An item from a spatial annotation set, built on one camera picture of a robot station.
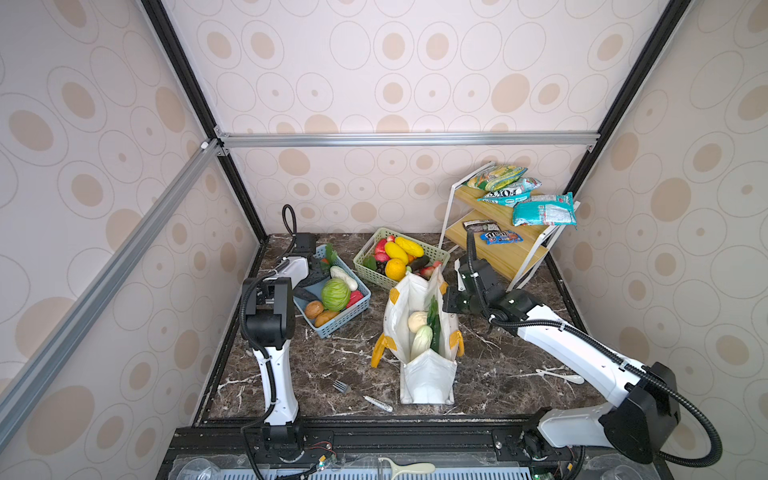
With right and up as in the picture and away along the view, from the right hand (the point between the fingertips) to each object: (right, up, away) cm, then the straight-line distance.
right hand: (443, 295), depth 81 cm
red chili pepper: (-26, -2, +14) cm, 29 cm away
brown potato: (-38, -5, +11) cm, 40 cm away
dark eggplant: (-5, +9, +25) cm, 27 cm away
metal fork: (-28, -26, +2) cm, 38 cm away
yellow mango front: (-13, +13, +25) cm, 31 cm away
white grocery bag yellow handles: (-4, -22, -3) cm, 23 cm away
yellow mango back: (-8, +14, +25) cm, 30 cm away
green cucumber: (-1, -9, +8) cm, 12 cm away
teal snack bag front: (+25, +22, -6) cm, 34 cm away
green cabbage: (-31, -1, +7) cm, 31 cm away
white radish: (-35, +11, +23) cm, 43 cm away
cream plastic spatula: (-9, -40, -11) cm, 42 cm away
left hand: (-42, +9, +24) cm, 49 cm away
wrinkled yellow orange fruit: (-13, +7, +15) cm, 21 cm away
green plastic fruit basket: (-20, +6, +19) cm, 28 cm away
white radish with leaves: (-5, -13, +4) cm, 14 cm away
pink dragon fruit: (-18, +12, +28) cm, 35 cm away
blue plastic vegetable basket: (-33, -12, +9) cm, 37 cm away
